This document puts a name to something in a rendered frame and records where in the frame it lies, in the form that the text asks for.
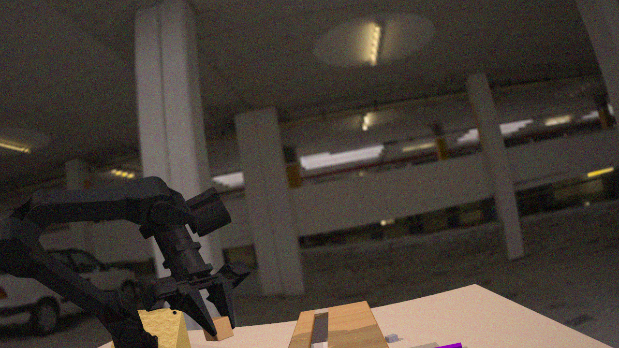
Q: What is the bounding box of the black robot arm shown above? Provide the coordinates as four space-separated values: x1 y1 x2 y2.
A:
0 176 232 348

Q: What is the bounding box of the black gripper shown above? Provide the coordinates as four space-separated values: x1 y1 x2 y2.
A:
141 238 250 336

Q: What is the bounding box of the purple rectangular block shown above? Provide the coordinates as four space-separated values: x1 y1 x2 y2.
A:
436 343 462 348

